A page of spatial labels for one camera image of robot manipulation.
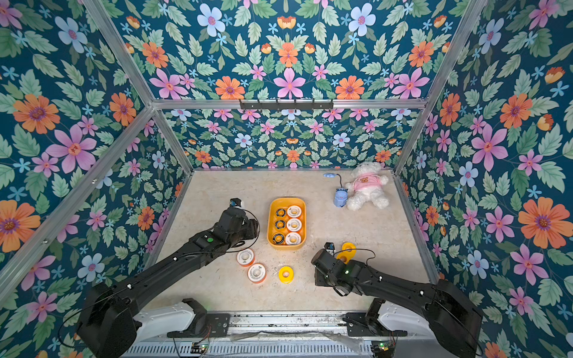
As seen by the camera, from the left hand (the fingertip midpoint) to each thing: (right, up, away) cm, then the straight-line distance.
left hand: (256, 223), depth 83 cm
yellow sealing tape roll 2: (+36, -11, +7) cm, 39 cm away
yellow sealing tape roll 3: (+35, -14, +4) cm, 38 cm away
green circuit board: (-17, -40, -12) cm, 44 cm away
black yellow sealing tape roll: (+8, +2, +18) cm, 20 cm away
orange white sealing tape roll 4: (-5, -15, +5) cm, 16 cm away
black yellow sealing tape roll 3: (+7, -8, +10) cm, 15 cm away
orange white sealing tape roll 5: (0, -20, +1) cm, 20 cm away
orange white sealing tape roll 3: (+14, -8, +10) cm, 19 cm away
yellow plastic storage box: (+9, +6, +18) cm, 21 cm away
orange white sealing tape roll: (+14, +3, +18) cm, 23 cm away
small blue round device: (+29, +19, +7) cm, 35 cm away
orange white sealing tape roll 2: (+14, -3, +13) cm, 19 cm away
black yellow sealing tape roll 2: (+8, -3, +14) cm, 17 cm away
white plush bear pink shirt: (+48, +15, +19) cm, 54 cm away
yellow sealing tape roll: (+11, -20, +1) cm, 23 cm away
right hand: (+24, -20, -1) cm, 31 cm away
